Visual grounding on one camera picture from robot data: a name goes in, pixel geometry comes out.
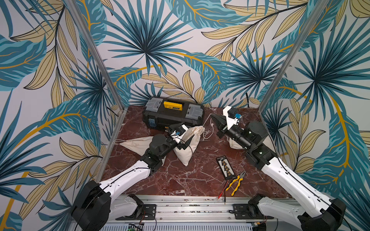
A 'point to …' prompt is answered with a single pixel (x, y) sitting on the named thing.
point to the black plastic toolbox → (161, 112)
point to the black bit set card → (225, 168)
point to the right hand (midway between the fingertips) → (203, 120)
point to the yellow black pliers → (240, 178)
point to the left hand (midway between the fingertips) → (186, 129)
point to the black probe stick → (224, 196)
